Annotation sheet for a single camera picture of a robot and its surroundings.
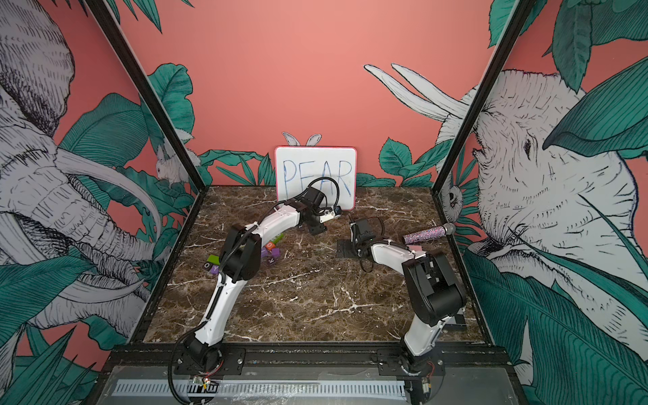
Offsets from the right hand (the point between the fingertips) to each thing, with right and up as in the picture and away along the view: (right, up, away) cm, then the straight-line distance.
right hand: (346, 244), depth 96 cm
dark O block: (-52, -8, -3) cm, 53 cm away
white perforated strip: (-25, -37, -26) cm, 52 cm away
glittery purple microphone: (+42, +6, +5) cm, 43 cm away
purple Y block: (-49, -9, -4) cm, 50 cm away
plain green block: (-52, -6, 0) cm, 52 cm away
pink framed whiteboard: (-6, +30, +8) cm, 32 cm away
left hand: (-9, +10, +8) cm, 16 cm away
